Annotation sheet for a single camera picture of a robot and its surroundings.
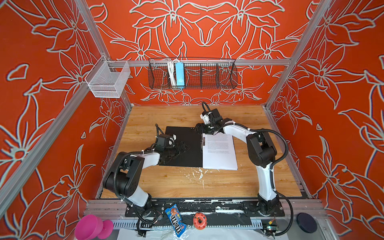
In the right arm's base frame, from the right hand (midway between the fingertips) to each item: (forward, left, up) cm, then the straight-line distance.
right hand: (195, 129), depth 96 cm
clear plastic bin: (+23, +56, +25) cm, 66 cm away
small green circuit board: (-53, -35, -8) cm, 63 cm away
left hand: (-13, +7, -4) cm, 16 cm away
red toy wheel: (-50, -1, -5) cm, 50 cm away
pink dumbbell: (-52, +44, +6) cm, 68 cm away
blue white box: (+21, +9, +26) cm, 34 cm away
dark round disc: (-51, -51, -6) cm, 72 cm away
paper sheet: (-13, -15, -8) cm, 21 cm away
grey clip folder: (-16, +3, -7) cm, 18 cm away
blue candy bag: (-48, +11, -5) cm, 49 cm away
